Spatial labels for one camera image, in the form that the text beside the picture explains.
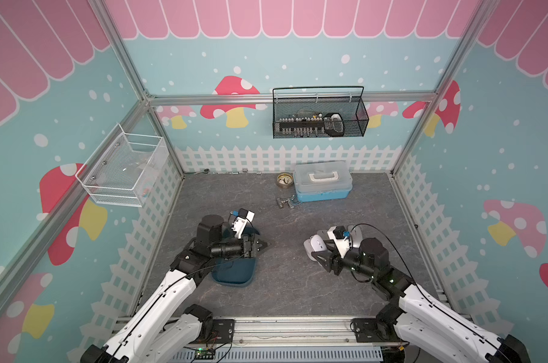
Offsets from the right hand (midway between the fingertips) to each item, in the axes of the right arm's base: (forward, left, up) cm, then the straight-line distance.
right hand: (317, 247), depth 75 cm
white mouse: (0, +1, +3) cm, 4 cm away
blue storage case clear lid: (+36, -7, -6) cm, 37 cm away
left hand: (-3, +16, +6) cm, 17 cm away
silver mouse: (+13, -19, -14) cm, 27 cm away
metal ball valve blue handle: (+30, +13, -15) cm, 36 cm away
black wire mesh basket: (+52, -4, +19) cm, 56 cm away
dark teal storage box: (-2, +30, -16) cm, 34 cm away
